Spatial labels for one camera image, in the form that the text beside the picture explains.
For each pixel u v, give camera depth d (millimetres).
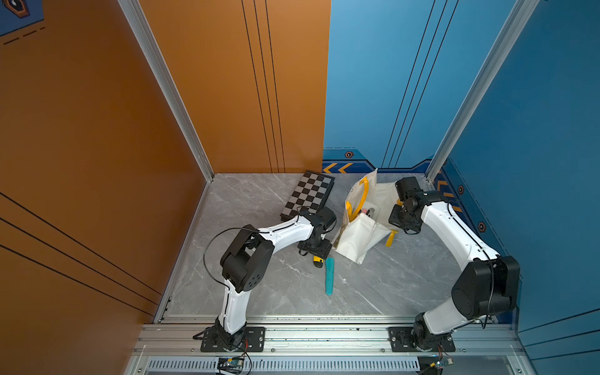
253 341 736
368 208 1054
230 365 715
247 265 502
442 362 693
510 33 731
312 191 1091
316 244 802
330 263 892
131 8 687
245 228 527
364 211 1052
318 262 889
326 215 756
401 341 725
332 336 756
